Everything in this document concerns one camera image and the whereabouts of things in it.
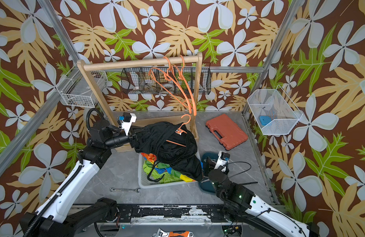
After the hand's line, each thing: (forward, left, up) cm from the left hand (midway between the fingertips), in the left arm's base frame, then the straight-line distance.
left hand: (148, 128), depth 67 cm
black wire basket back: (+45, -3, -4) cm, 45 cm away
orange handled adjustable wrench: (-38, -6, -32) cm, 50 cm away
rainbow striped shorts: (-9, -5, -24) cm, 26 cm away
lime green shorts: (-13, -6, -28) cm, 32 cm away
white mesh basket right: (+17, -68, -6) cm, 71 cm away
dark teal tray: (-18, -29, -29) cm, 45 cm away
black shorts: (+1, -10, -15) cm, 19 cm away
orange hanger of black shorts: (+3, -14, -5) cm, 16 cm away
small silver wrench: (-18, +10, -34) cm, 40 cm away
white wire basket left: (+27, +46, +1) cm, 53 cm away
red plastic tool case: (+19, -47, -28) cm, 58 cm away
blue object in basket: (+12, -62, -7) cm, 63 cm away
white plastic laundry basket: (-16, +5, -29) cm, 33 cm away
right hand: (-8, -29, -16) cm, 34 cm away
